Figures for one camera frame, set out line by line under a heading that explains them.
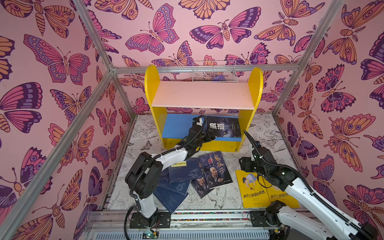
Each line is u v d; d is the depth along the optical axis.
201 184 0.84
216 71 0.94
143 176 0.47
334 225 0.41
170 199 0.79
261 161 0.59
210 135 0.79
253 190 0.82
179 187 0.82
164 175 0.85
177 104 0.70
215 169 0.88
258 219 0.73
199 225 0.73
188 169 0.88
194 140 0.70
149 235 0.72
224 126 0.92
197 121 0.77
